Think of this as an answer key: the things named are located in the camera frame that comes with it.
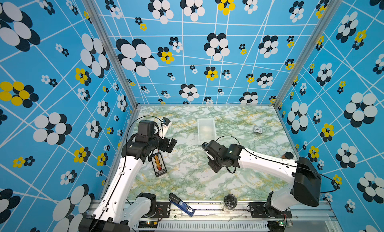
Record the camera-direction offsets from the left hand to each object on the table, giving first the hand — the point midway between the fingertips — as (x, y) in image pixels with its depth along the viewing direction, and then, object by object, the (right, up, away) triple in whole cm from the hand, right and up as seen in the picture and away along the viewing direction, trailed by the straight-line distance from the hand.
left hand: (168, 136), depth 76 cm
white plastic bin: (+22, +1, +27) cm, 34 cm away
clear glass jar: (+29, -29, -9) cm, 42 cm away
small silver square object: (+57, +2, +26) cm, 63 cm away
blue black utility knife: (+7, -33, -5) cm, 34 cm away
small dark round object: (+66, -11, +5) cm, 67 cm away
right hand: (+24, -15, +5) cm, 29 cm away
